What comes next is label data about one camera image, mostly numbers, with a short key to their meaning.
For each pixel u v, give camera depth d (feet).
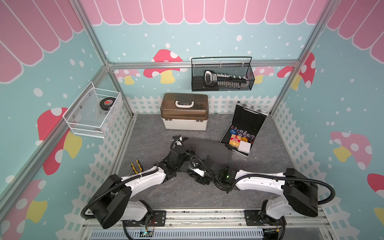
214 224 2.40
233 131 3.52
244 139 3.38
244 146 3.20
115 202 1.38
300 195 1.40
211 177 2.02
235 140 3.29
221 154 2.89
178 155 2.10
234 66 3.00
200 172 2.28
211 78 2.92
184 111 3.10
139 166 3.01
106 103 2.59
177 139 2.09
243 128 3.49
